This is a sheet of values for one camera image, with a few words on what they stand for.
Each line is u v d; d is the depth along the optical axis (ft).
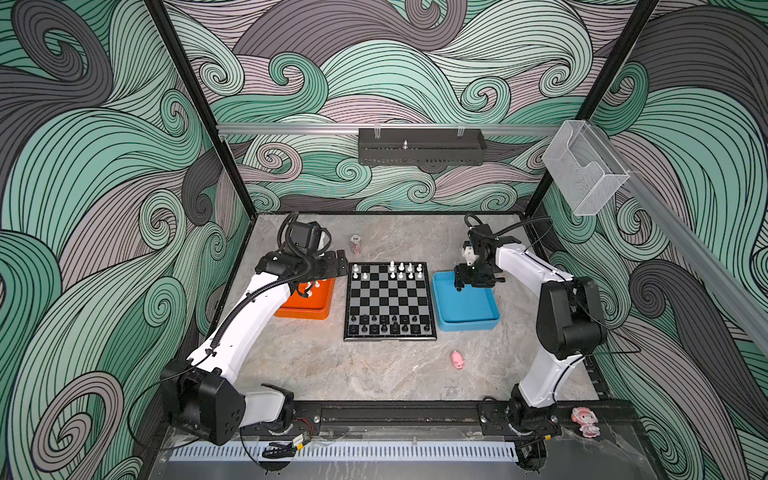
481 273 2.63
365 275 3.23
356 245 3.42
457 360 2.67
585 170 2.55
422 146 3.12
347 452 2.29
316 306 2.90
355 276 3.25
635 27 2.42
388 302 3.07
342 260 2.35
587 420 2.33
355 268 3.30
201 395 1.25
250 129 3.12
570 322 1.60
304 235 1.95
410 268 3.30
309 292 3.07
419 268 3.30
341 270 2.34
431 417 2.45
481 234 2.40
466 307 2.89
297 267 1.76
